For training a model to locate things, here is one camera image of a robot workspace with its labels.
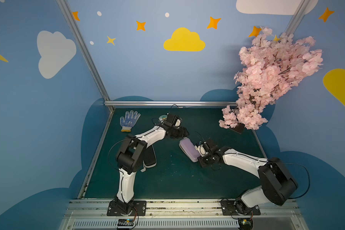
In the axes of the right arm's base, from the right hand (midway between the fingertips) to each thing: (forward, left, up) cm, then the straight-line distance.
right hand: (201, 159), depth 90 cm
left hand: (+15, +10, +8) cm, 20 cm away
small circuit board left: (-35, +41, -4) cm, 54 cm away
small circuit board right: (-32, -22, -5) cm, 39 cm away
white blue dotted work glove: (+33, +56, -1) cm, 65 cm away
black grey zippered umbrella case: (-2, +33, +2) cm, 33 cm away
